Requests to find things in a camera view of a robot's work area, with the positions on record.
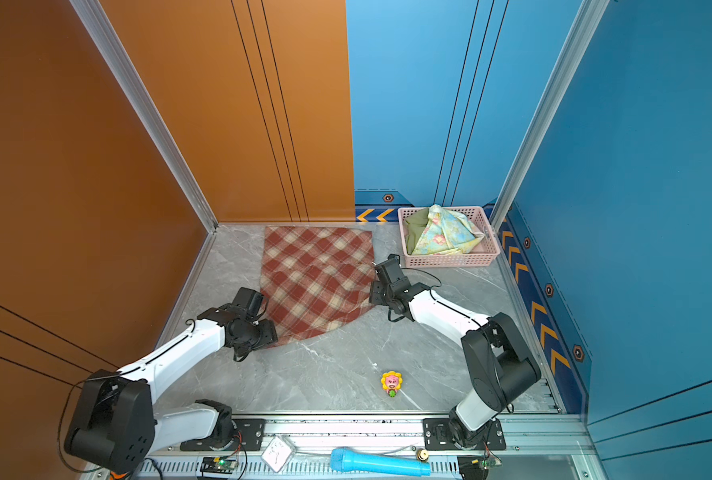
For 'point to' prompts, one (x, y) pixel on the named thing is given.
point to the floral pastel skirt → (449, 232)
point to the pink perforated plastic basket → (484, 252)
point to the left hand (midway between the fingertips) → (269, 337)
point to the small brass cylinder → (422, 455)
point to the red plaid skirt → (313, 277)
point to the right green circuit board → (488, 463)
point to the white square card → (277, 453)
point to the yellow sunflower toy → (391, 381)
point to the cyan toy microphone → (343, 459)
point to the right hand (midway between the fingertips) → (376, 291)
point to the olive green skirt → (414, 226)
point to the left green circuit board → (218, 465)
